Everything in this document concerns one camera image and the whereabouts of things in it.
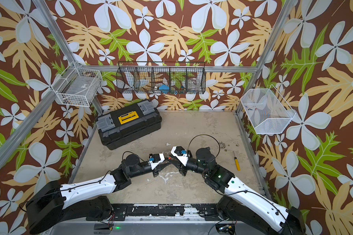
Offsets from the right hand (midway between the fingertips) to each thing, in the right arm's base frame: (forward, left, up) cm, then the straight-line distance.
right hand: (169, 157), depth 68 cm
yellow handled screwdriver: (+8, -42, -23) cm, 48 cm away
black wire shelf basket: (+56, +6, +7) cm, 57 cm away
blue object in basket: (+46, +4, +5) cm, 47 cm away
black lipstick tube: (-1, 0, 0) cm, 1 cm away
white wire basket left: (+40, +55, +11) cm, 69 cm away
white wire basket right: (+28, -57, +2) cm, 63 cm away
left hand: (+2, -1, -4) cm, 4 cm away
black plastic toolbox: (+25, +31, -7) cm, 40 cm away
